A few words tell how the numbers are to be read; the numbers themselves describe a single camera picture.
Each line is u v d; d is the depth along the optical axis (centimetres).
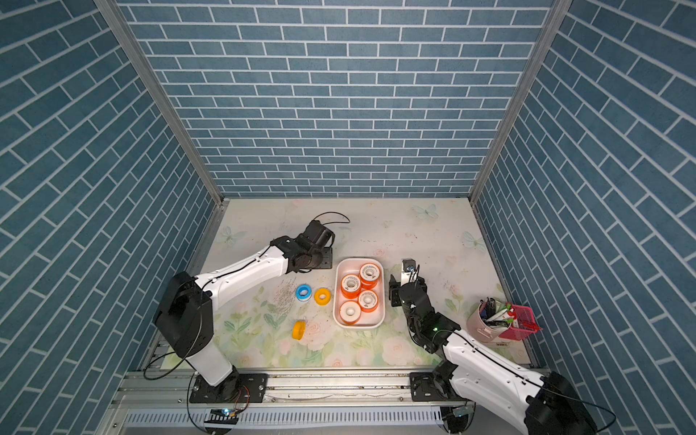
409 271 69
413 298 61
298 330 80
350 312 87
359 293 89
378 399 72
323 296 91
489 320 79
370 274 93
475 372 51
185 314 46
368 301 89
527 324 77
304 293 92
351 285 90
